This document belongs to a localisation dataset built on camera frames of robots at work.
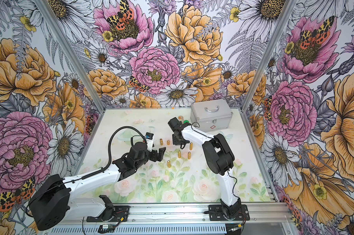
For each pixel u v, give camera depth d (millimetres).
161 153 759
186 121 1019
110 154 627
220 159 537
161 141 984
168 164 889
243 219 718
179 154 917
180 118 1026
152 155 740
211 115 1004
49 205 410
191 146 949
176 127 777
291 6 716
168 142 1006
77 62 940
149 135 726
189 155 914
